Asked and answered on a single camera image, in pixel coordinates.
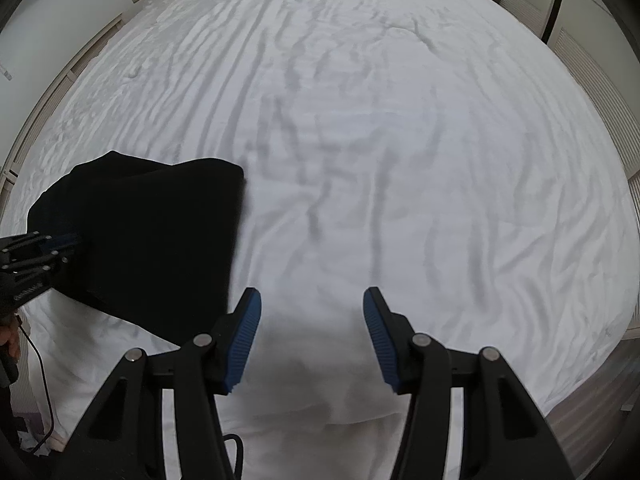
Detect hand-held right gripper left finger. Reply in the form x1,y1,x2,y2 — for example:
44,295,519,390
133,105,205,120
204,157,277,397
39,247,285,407
60,287,262,480

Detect person's left hand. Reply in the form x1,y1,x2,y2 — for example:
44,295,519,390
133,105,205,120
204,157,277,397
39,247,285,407
0,324,21,361

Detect black cable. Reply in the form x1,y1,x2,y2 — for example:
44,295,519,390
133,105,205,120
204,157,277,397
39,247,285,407
15,312,56,458
222,432,247,480

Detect white wardrobe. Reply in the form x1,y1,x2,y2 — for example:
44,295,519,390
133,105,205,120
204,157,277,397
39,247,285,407
470,0,640,171

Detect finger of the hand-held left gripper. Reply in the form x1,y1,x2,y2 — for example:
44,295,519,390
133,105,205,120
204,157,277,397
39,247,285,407
0,230,83,257
0,254,76,281

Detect black pants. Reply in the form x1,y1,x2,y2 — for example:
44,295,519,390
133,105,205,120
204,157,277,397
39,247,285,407
26,151,247,348

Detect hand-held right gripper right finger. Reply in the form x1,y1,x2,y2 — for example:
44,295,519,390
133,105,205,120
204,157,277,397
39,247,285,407
362,286,576,480

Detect white duvet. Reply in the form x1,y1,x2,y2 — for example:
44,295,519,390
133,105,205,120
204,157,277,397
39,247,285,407
0,0,638,480

